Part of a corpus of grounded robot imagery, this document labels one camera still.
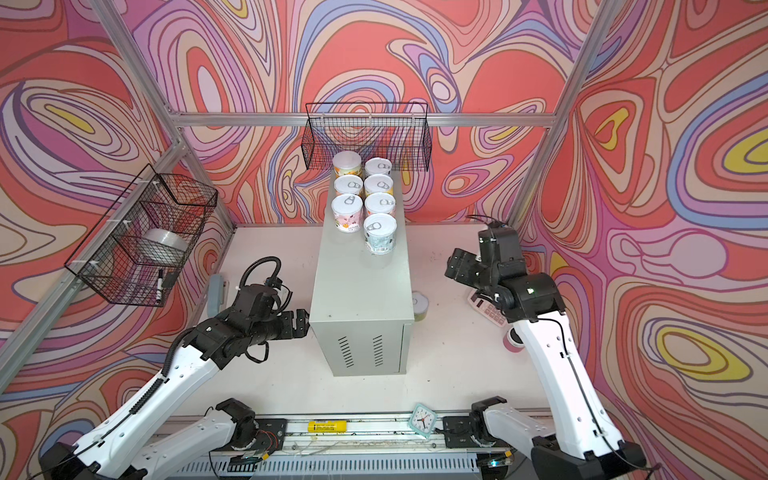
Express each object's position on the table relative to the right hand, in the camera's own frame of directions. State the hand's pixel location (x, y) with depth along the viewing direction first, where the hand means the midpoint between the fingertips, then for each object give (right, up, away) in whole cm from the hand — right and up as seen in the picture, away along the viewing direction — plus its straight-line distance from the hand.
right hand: (464, 272), depth 70 cm
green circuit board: (-54, -47, +2) cm, 71 cm away
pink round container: (+18, -21, +15) cm, 31 cm away
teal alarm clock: (-9, -38, +5) cm, 39 cm away
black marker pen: (-74, -3, +2) cm, 74 cm away
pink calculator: (+14, -13, +24) cm, 31 cm away
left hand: (-41, -12, +8) cm, 43 cm away
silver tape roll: (-73, +8, +4) cm, 74 cm away
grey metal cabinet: (-23, -7, -12) cm, 27 cm away
